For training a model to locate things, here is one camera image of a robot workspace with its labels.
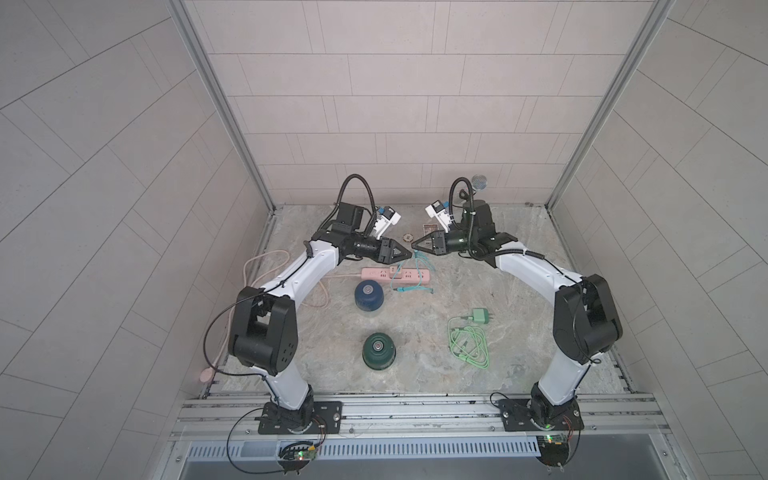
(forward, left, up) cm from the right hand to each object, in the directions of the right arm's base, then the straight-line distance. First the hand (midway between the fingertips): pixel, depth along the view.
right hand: (417, 247), depth 80 cm
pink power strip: (+1, +6, -15) cm, 16 cm away
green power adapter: (-12, -18, -19) cm, 29 cm away
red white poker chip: (+20, +1, -19) cm, 28 cm away
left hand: (-1, +2, -1) cm, 3 cm away
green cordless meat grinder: (-23, +12, -11) cm, 28 cm away
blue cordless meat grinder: (-8, +14, -11) cm, 19 cm away
